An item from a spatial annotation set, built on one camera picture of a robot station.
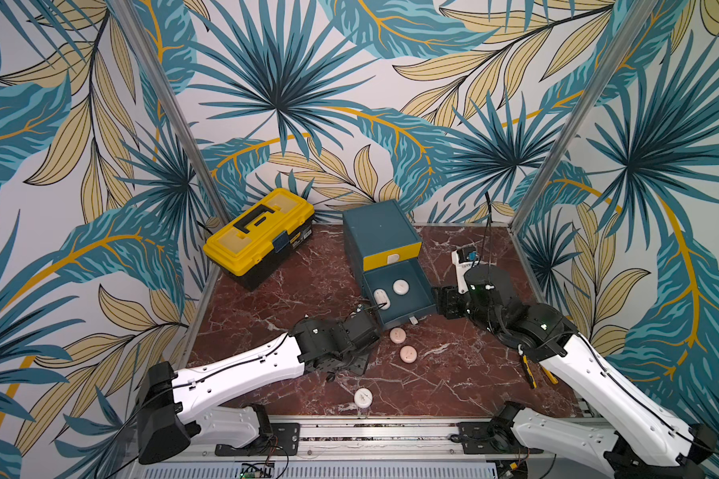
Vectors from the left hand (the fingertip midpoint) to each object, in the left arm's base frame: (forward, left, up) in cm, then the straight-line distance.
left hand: (356, 361), depth 73 cm
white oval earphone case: (+20, -7, -5) cm, 22 cm away
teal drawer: (+22, -19, -10) cm, 30 cm away
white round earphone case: (+25, -13, -5) cm, 29 cm away
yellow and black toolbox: (+33, +32, +3) cm, 46 cm away
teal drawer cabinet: (+28, -7, +9) cm, 30 cm away
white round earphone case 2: (-6, -2, -12) cm, 13 cm away
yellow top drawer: (+28, -10, +6) cm, 30 cm away
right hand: (+13, -20, +14) cm, 28 cm away
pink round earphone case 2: (+6, -15, -12) cm, 20 cm away
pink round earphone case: (+12, -12, -12) cm, 21 cm away
